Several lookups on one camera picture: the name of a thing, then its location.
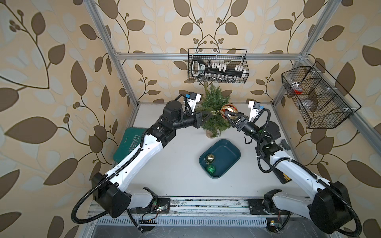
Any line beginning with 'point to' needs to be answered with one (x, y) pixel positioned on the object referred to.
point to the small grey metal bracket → (285, 145)
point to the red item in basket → (298, 92)
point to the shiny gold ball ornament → (210, 158)
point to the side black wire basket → (324, 103)
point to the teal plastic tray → (226, 153)
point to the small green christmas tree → (213, 101)
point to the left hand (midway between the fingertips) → (209, 112)
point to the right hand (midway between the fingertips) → (225, 112)
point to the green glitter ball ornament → (211, 169)
